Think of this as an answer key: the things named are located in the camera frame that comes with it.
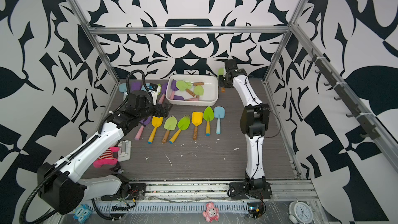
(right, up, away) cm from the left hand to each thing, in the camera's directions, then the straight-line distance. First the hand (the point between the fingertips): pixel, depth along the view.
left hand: (162, 100), depth 79 cm
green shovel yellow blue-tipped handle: (+24, -11, +23) cm, 35 cm away
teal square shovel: (-37, +8, +35) cm, 51 cm away
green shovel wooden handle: (+1, -15, +18) cm, 23 cm away
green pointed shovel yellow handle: (+9, -15, +18) cm, 25 cm away
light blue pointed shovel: (+31, -9, +23) cm, 40 cm away
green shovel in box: (+18, +6, +35) cm, 40 cm away
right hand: (+32, +12, +19) cm, 40 cm away
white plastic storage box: (+13, +6, +35) cm, 38 cm away
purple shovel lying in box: (+4, +1, +30) cm, 30 cm away
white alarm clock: (+61, -47, -12) cm, 78 cm away
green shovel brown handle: (+6, +10, +37) cm, 38 cm away
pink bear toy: (+24, -47, -13) cm, 54 cm away
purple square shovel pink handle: (-29, +10, +37) cm, 48 cm away
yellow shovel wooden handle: (+17, -13, +20) cm, 30 cm away
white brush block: (-22, -28, +6) cm, 36 cm away
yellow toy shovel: (-8, -14, +17) cm, 23 cm away
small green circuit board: (+44, -49, -8) cm, 66 cm away
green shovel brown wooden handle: (+34, +20, +33) cm, 51 cm away
